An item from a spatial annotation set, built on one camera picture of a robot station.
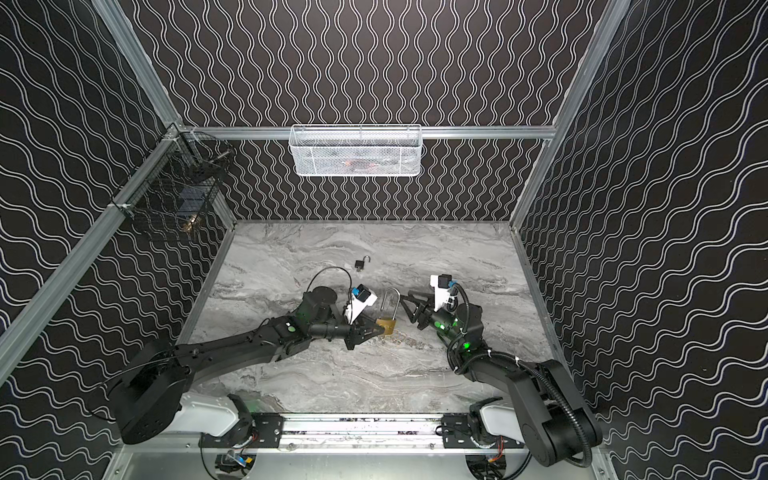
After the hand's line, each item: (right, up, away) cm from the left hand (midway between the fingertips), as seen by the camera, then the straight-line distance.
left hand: (390, 333), depth 73 cm
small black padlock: (-11, +16, +34) cm, 39 cm away
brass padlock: (0, +2, +3) cm, 4 cm away
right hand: (+4, +8, +7) cm, 12 cm away
